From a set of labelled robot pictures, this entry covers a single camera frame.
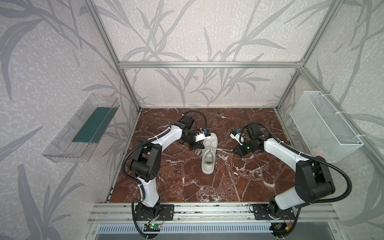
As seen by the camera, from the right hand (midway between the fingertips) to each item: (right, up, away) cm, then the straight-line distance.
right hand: (235, 147), depth 89 cm
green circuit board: (-45, -36, -18) cm, 60 cm away
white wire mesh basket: (+33, +10, -27) cm, 43 cm away
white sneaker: (-16, -4, -3) cm, 17 cm away
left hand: (-20, +4, 0) cm, 20 cm away
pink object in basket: (+37, +1, -17) cm, 40 cm away
